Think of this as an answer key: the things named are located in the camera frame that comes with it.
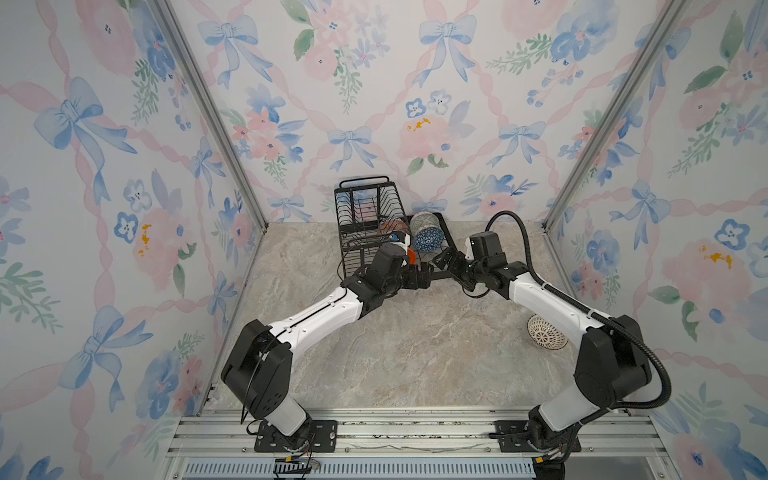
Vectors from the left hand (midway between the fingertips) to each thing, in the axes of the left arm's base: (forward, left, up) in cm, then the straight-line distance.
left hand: (422, 265), depth 81 cm
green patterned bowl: (+33, -4, -15) cm, 36 cm away
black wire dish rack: (+23, +16, -2) cm, 28 cm away
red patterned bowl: (+28, +7, -13) cm, 32 cm away
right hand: (+4, -6, -5) cm, 9 cm away
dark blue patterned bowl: (+27, -6, -19) cm, 33 cm away
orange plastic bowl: (+15, +1, -14) cm, 21 cm away
